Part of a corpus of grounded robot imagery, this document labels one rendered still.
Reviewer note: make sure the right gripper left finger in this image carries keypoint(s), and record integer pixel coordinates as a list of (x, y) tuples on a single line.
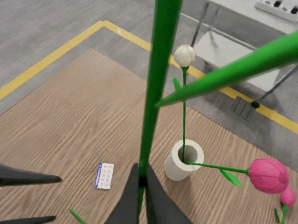
[(126, 211)]

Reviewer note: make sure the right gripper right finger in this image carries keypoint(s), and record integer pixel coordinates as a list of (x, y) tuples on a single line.
[(160, 208)]

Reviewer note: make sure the white flower with green stem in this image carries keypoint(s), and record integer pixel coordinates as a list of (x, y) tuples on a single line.
[(184, 56)]

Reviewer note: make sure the white cylindrical vase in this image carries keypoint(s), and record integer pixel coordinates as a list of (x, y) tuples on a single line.
[(174, 168)]

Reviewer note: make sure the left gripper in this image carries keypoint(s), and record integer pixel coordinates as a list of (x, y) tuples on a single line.
[(19, 178)]

